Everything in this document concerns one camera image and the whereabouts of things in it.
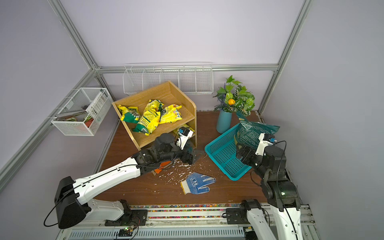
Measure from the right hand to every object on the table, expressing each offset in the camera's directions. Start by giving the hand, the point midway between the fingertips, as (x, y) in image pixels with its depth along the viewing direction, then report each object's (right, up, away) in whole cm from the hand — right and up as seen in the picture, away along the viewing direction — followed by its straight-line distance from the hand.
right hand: (244, 146), depth 66 cm
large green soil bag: (+8, +5, +18) cm, 20 cm away
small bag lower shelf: (-28, +9, +20) cm, 35 cm away
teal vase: (-3, +11, +33) cm, 35 cm away
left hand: (-21, -2, +4) cm, 21 cm away
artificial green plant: (-1, +24, +15) cm, 28 cm away
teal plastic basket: (-4, -7, +33) cm, 34 cm away
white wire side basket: (-78, +16, +8) cm, 80 cm away
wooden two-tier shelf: (-38, +18, +7) cm, 43 cm away
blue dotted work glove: (-22, -24, +18) cm, 37 cm away
